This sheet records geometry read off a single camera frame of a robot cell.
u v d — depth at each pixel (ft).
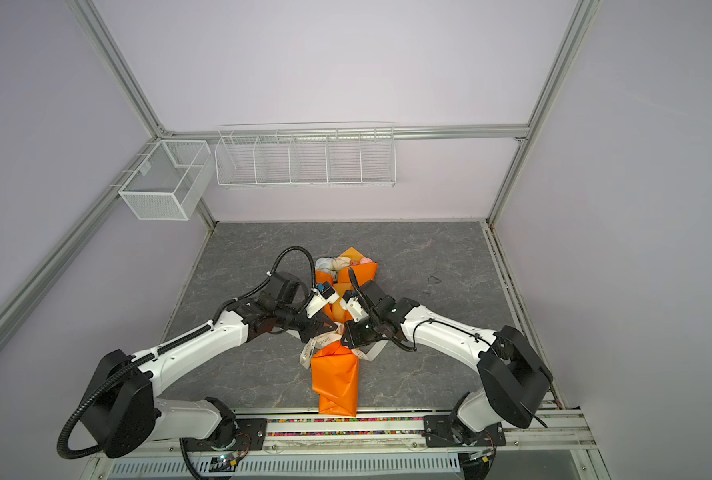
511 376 1.40
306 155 3.24
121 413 1.33
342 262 3.34
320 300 2.35
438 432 2.39
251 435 2.43
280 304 2.14
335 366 2.57
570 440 2.44
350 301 2.51
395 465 2.99
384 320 2.02
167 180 3.22
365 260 3.34
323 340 2.64
